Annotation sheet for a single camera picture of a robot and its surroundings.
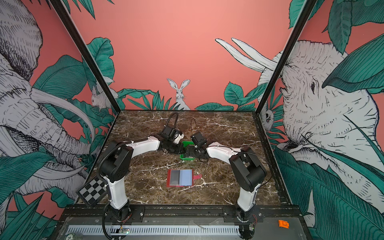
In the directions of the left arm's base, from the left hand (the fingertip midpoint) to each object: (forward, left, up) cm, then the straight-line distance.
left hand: (186, 149), depth 93 cm
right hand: (-2, -3, -1) cm, 3 cm away
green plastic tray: (0, 0, +7) cm, 7 cm away
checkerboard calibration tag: (-22, +50, -2) cm, 55 cm away
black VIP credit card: (-16, +7, -5) cm, 18 cm away
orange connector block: (-41, -47, -2) cm, 62 cm away
